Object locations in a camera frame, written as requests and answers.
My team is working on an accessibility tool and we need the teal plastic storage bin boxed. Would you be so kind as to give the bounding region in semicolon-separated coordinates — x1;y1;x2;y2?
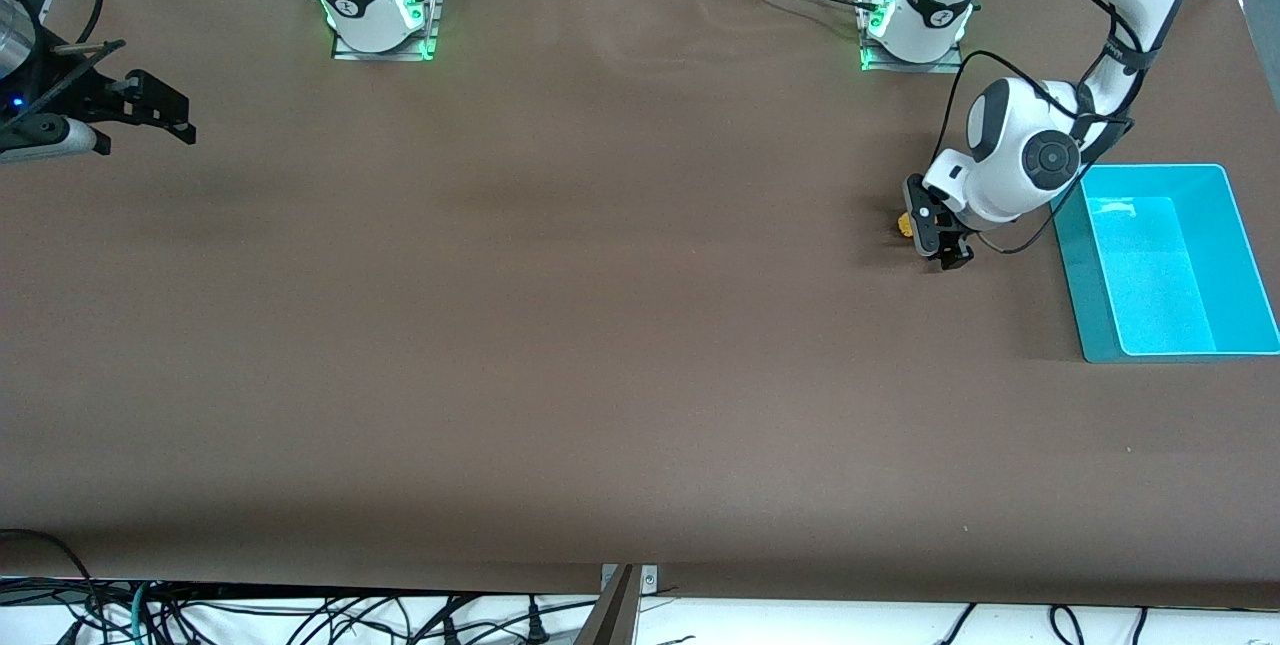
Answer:
1050;163;1280;364

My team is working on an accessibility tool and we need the brown table cover sheet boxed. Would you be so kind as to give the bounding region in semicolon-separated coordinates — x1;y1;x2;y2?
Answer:
0;0;1280;611

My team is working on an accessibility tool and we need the dark table leg beam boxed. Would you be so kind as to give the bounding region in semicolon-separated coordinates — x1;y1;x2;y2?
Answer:
573;565;642;645

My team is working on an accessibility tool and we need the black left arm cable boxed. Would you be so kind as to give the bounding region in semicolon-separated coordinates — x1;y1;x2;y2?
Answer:
936;0;1191;257

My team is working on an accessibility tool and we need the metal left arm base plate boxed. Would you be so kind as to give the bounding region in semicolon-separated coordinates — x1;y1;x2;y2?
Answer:
860;0;966;75

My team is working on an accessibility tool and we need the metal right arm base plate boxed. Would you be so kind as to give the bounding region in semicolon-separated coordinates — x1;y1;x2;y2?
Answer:
332;0;440;62

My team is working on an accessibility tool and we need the metal table edge bracket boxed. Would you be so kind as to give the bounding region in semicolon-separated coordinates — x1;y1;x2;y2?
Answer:
600;563;660;595

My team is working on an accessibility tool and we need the looped black floor cable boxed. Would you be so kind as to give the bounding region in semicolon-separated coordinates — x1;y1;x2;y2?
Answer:
0;528;103;645

